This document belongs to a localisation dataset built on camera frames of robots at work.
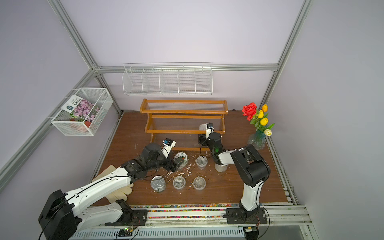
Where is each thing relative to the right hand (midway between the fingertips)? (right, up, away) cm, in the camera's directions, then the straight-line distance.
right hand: (204, 130), depth 97 cm
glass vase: (+33, -5, -4) cm, 34 cm away
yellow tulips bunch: (+28, +5, -20) cm, 35 cm away
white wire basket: (-68, +4, -23) cm, 72 cm away
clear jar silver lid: (-26, -28, -18) cm, 42 cm away
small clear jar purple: (-14, -28, -17) cm, 36 cm away
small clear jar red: (-4, -28, -17) cm, 33 cm away
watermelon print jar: (-1, +2, -3) cm, 4 cm away
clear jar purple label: (-2, -18, -10) cm, 21 cm away
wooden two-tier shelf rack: (-13, +9, -2) cm, 16 cm away
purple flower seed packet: (-63, +12, -23) cm, 68 cm away
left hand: (-15, -14, -18) cm, 27 cm away
